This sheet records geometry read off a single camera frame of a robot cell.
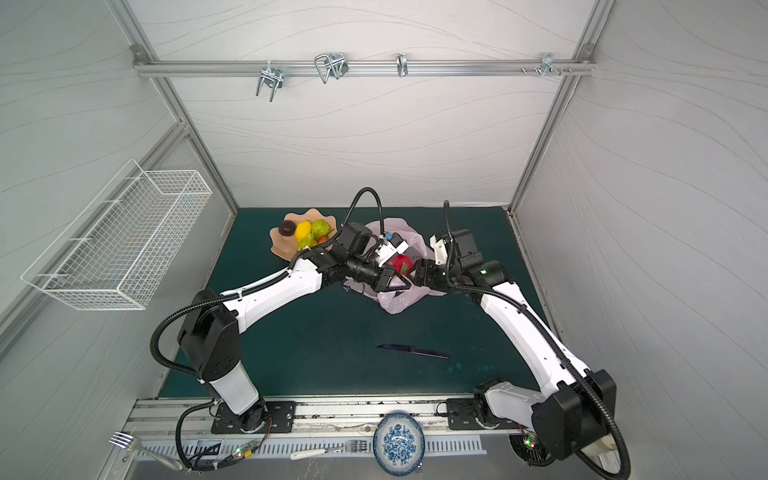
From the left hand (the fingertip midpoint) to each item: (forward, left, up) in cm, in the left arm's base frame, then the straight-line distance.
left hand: (412, 283), depth 75 cm
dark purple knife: (-10, -1, -21) cm, 23 cm away
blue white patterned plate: (-32, +3, -20) cm, 38 cm away
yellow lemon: (+31, +39, -16) cm, 52 cm away
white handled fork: (-33, +14, -20) cm, 41 cm away
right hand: (+5, -3, 0) cm, 6 cm away
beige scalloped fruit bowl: (+26, +44, -19) cm, 55 cm away
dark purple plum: (+30, +44, -15) cm, 55 cm away
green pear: (+31, +33, -15) cm, 47 cm away
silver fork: (-34, +66, -19) cm, 76 cm away
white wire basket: (-3, +69, +12) cm, 71 cm away
